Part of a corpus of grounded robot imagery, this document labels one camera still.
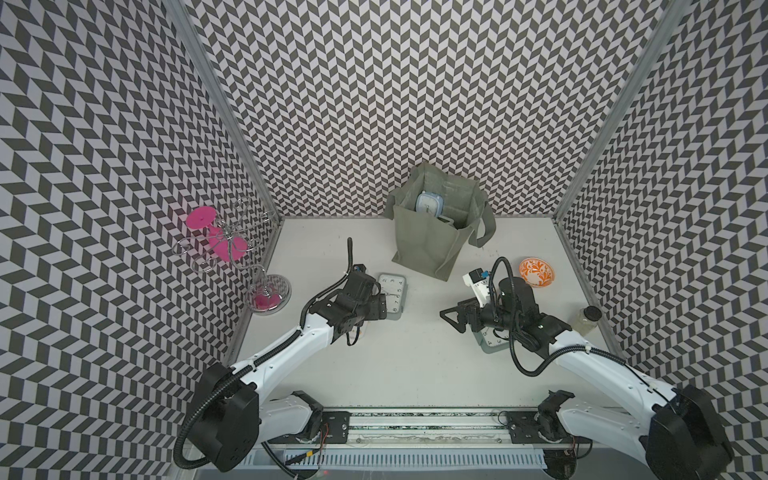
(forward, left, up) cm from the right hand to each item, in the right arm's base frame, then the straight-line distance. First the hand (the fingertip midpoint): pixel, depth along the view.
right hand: (451, 315), depth 78 cm
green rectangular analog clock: (+14, +15, -11) cm, 23 cm away
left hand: (+5, +22, -4) cm, 23 cm away
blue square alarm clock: (+41, +4, +3) cm, 41 cm away
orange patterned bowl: (+20, -32, -11) cm, 40 cm away
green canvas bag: (+23, +3, +1) cm, 23 cm away
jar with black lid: (+1, -39, -6) cm, 40 cm away
